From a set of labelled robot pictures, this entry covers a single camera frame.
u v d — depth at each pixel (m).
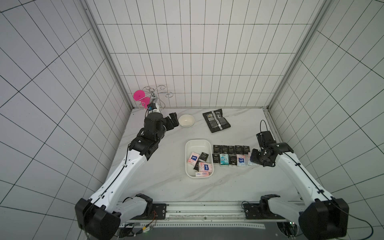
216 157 0.90
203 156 0.90
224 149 0.95
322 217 0.37
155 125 0.53
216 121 1.09
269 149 0.57
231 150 0.93
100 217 0.36
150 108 0.61
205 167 0.84
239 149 0.93
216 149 0.94
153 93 0.87
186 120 1.08
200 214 0.73
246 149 0.92
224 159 0.89
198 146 0.96
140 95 0.88
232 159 0.90
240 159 0.88
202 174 0.81
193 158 0.89
